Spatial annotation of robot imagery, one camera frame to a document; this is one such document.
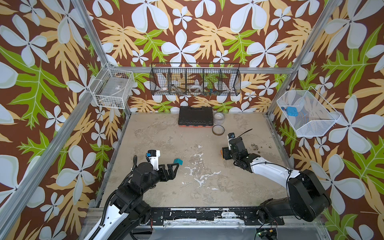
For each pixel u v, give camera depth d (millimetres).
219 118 1162
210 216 750
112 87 862
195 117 1133
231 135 795
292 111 862
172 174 624
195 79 977
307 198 424
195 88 987
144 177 514
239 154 679
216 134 1078
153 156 628
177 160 921
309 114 817
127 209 476
